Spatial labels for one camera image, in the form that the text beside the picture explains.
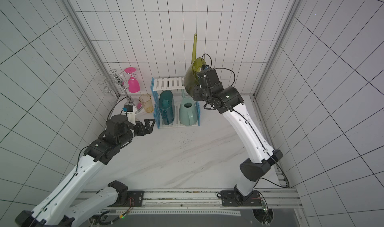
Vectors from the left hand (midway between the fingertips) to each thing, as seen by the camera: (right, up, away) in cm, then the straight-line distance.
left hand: (146, 124), depth 74 cm
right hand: (+23, +17, -5) cm, 29 cm away
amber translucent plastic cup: (-9, +14, +27) cm, 32 cm away
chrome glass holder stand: (-23, +24, +18) cm, 38 cm away
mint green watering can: (+21, +6, +16) cm, 27 cm away
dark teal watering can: (+8, +9, +15) cm, 19 cm away
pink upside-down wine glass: (-19, +25, +30) cm, 43 cm away
